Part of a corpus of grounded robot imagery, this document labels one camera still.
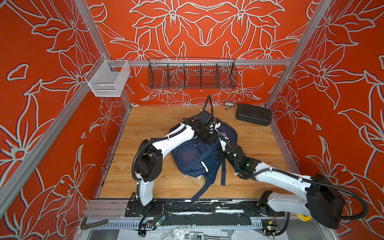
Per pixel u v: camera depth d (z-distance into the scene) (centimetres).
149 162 48
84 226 68
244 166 61
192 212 73
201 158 80
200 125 62
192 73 98
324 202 41
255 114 107
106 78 93
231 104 117
